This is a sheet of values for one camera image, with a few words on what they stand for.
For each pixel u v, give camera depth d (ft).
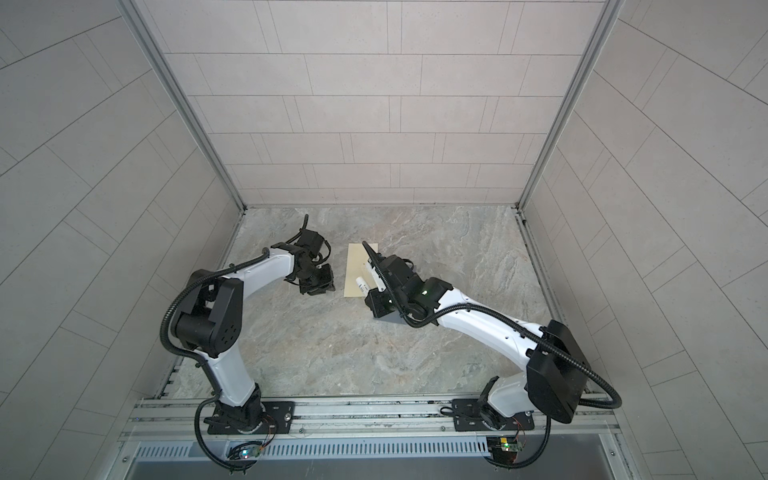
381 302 2.19
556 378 1.31
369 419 2.37
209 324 1.56
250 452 2.11
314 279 2.60
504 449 2.23
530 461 2.14
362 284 2.53
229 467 2.11
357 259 3.35
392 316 2.23
